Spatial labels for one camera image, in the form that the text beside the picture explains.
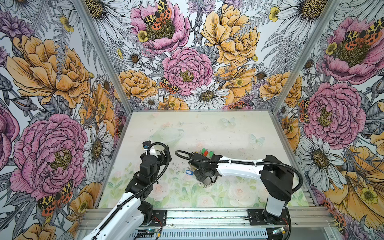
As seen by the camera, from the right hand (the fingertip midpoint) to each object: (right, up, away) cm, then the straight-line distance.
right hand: (202, 176), depth 85 cm
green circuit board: (-24, -20, -14) cm, 34 cm away
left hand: (-23, +15, -4) cm, 27 cm away
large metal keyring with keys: (+2, +11, +12) cm, 16 cm away
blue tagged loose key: (-7, +1, +3) cm, 8 cm away
